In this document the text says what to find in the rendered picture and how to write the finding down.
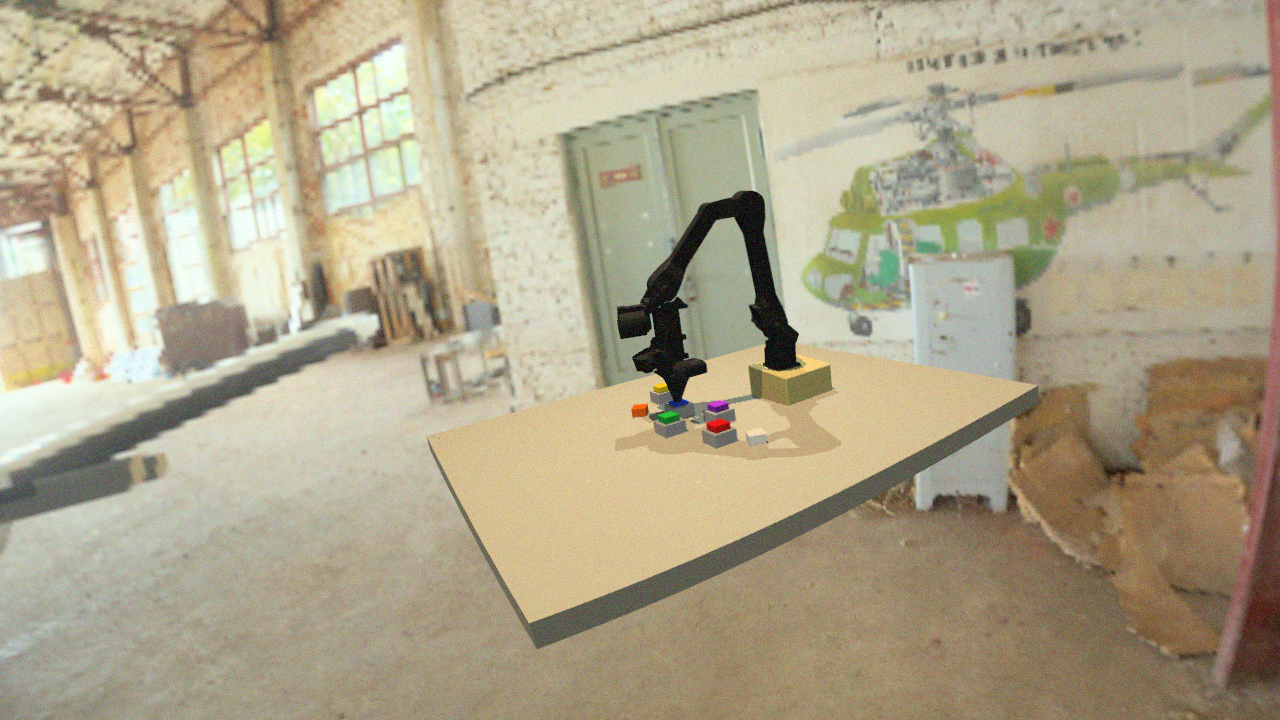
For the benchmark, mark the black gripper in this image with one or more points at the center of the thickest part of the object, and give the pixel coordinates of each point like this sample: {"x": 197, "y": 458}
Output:
{"x": 677, "y": 374}

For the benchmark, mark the green button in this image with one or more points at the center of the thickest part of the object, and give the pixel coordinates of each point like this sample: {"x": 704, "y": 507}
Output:
{"x": 669, "y": 424}

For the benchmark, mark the red button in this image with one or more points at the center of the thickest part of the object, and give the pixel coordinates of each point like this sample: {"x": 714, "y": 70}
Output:
{"x": 719, "y": 433}

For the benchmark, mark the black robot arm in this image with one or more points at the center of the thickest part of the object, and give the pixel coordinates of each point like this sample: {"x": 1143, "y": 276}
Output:
{"x": 767, "y": 313}

